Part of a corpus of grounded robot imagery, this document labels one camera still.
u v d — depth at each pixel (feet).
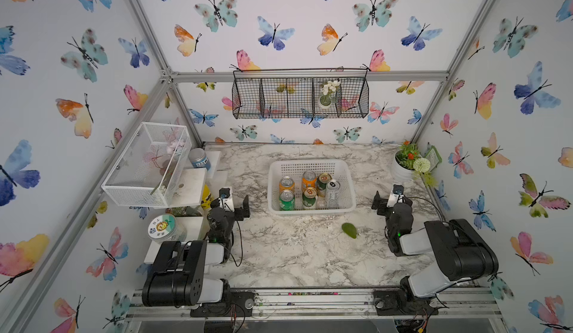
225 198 2.49
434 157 3.51
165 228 2.16
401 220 2.30
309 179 3.06
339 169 3.20
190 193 2.47
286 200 2.84
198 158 2.76
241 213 2.64
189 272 1.45
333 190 2.84
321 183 3.04
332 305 2.47
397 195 2.53
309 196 2.88
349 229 2.97
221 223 2.27
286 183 2.99
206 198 2.98
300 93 3.23
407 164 3.16
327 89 2.91
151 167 2.41
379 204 2.75
